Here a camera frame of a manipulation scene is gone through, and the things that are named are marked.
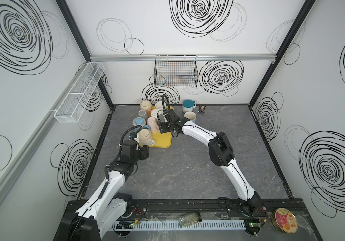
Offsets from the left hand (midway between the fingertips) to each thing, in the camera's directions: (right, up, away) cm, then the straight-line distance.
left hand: (145, 146), depth 84 cm
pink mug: (+1, +14, +14) cm, 20 cm away
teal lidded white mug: (+27, +26, +28) cm, 46 cm away
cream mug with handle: (+7, +19, +2) cm, 20 cm away
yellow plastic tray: (+9, +2, +12) cm, 15 cm away
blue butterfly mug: (-6, +14, +11) cm, 19 cm away
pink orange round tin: (+68, -31, -17) cm, 76 cm away
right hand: (+8, +11, +15) cm, 20 cm away
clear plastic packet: (+24, -30, -17) cm, 42 cm away
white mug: (+28, +18, +20) cm, 39 cm away
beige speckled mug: (-2, +5, +7) cm, 8 cm away
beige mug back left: (-5, +25, +24) cm, 35 cm away
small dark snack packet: (+39, +24, +33) cm, 56 cm away
